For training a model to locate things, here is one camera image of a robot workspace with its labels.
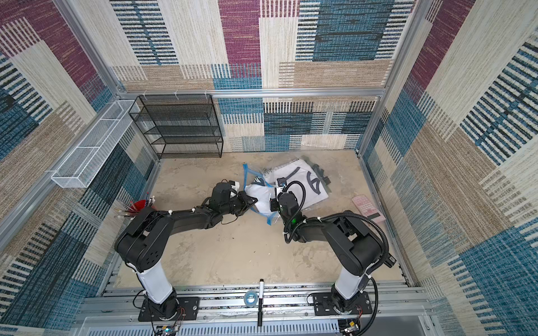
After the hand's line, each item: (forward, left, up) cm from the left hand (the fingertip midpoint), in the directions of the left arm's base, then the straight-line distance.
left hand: (260, 199), depth 91 cm
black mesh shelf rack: (+39, +41, +10) cm, 58 cm away
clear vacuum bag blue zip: (+13, +4, +2) cm, 14 cm away
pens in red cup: (-9, +50, +7) cm, 51 cm away
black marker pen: (-40, 0, -10) cm, 41 cm away
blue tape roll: (-35, +3, -12) cm, 37 cm away
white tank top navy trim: (+9, -25, -6) cm, 27 cm away
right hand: (+4, -8, 0) cm, 9 cm away
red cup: (-2, +51, 0) cm, 51 cm away
